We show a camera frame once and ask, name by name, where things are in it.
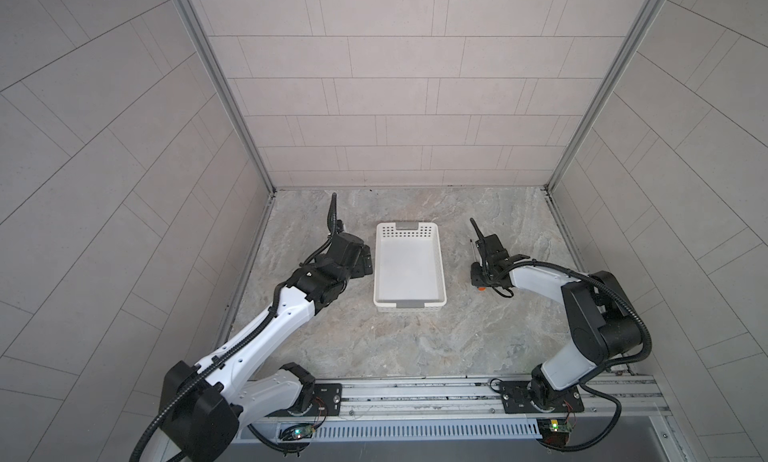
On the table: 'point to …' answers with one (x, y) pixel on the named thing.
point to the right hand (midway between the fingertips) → (475, 275)
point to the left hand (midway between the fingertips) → (360, 253)
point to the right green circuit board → (554, 431)
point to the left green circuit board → (296, 431)
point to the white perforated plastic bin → (408, 267)
